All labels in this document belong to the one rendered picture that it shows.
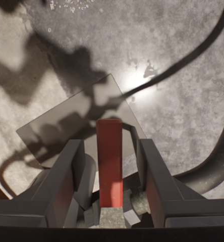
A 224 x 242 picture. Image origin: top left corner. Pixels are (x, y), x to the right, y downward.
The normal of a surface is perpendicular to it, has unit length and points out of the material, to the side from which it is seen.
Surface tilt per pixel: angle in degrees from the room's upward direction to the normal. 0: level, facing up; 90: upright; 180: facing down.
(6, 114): 0
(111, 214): 0
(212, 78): 0
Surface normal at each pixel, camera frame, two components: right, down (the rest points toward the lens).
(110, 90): -0.02, 0.29
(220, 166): -0.14, -0.53
